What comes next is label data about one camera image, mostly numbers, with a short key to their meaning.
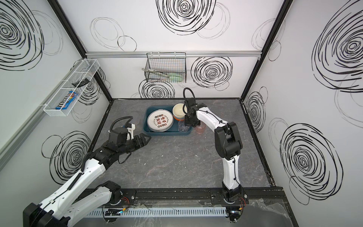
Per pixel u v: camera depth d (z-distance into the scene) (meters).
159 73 0.86
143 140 0.69
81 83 0.76
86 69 0.91
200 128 1.01
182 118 0.99
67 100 0.68
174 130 1.00
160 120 1.02
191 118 0.82
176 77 0.87
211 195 0.74
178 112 1.05
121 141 0.61
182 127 0.99
